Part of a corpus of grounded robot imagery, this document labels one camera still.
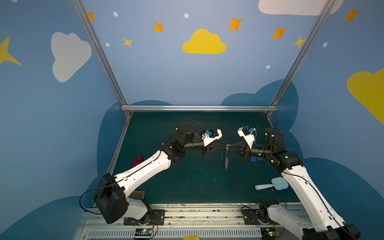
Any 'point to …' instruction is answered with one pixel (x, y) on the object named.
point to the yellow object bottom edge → (191, 238)
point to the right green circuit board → (268, 233)
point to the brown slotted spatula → (137, 195)
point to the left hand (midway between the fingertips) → (223, 140)
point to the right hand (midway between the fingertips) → (232, 145)
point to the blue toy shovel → (253, 159)
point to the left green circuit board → (143, 232)
